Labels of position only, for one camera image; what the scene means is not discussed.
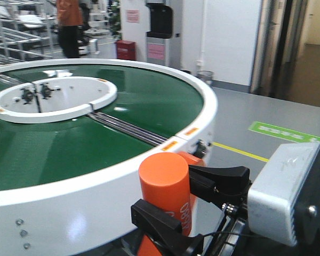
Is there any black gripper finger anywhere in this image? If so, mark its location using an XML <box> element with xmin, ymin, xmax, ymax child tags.
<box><xmin>188</xmin><ymin>164</ymin><xmax>251</xmax><ymax>207</ymax></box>
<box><xmin>130</xmin><ymin>198</ymin><xmax>204</xmax><ymax>256</ymax></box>

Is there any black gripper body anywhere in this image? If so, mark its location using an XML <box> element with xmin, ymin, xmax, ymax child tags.
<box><xmin>202</xmin><ymin>199</ymin><xmax>250</xmax><ymax>256</ymax></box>

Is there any orange cylindrical capacitor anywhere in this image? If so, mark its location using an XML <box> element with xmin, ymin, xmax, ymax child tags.
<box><xmin>138</xmin><ymin>151</ymin><xmax>194</xmax><ymax>237</ymax></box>

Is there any round white green-belt conveyor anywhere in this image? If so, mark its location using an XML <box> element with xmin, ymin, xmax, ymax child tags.
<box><xmin>0</xmin><ymin>58</ymin><xmax>219</xmax><ymax>256</ymax></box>

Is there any red floor cabinet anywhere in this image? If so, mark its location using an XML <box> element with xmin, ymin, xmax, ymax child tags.
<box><xmin>115</xmin><ymin>39</ymin><xmax>137</xmax><ymax>61</ymax></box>

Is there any grey black water dispenser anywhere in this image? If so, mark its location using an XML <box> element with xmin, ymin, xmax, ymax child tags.
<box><xmin>145</xmin><ymin>0</ymin><xmax>174</xmax><ymax>67</ymax></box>

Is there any white black wheeled machine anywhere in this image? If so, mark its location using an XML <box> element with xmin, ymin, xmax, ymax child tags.
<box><xmin>78</xmin><ymin>37</ymin><xmax>100</xmax><ymax>56</ymax></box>

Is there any pink paper notice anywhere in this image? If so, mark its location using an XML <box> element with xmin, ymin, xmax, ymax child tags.
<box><xmin>126</xmin><ymin>9</ymin><xmax>140</xmax><ymax>23</ymax></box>

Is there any tall potted plant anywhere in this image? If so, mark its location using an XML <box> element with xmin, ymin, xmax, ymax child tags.
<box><xmin>108</xmin><ymin>0</ymin><xmax>123</xmax><ymax>39</ymax></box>

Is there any person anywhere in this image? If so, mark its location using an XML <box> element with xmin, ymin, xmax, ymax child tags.
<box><xmin>78</xmin><ymin>0</ymin><xmax>93</xmax><ymax>30</ymax></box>
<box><xmin>55</xmin><ymin>0</ymin><xmax>84</xmax><ymax>59</ymax></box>

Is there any steel pipe roller rack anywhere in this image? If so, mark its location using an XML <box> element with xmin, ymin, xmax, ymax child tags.
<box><xmin>0</xmin><ymin>0</ymin><xmax>55</xmax><ymax>66</ymax></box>

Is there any wire waste basket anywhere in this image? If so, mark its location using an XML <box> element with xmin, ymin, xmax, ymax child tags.
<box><xmin>196</xmin><ymin>70</ymin><xmax>214</xmax><ymax>87</ymax></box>

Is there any door frame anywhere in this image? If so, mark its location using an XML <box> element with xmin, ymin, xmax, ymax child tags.
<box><xmin>250</xmin><ymin>0</ymin><xmax>310</xmax><ymax>103</ymax></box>

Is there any white wall pipe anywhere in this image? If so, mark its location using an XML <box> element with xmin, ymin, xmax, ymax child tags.
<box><xmin>196</xmin><ymin>0</ymin><xmax>206</xmax><ymax>71</ymax></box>

